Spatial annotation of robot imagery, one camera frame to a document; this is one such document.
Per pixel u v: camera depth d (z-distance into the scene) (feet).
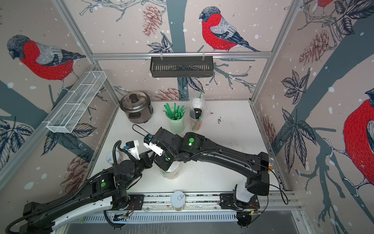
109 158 2.75
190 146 1.38
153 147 1.79
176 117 2.88
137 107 3.06
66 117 2.34
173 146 1.48
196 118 2.87
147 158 2.04
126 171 1.68
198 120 2.83
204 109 2.88
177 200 2.29
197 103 3.13
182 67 3.43
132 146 2.02
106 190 1.67
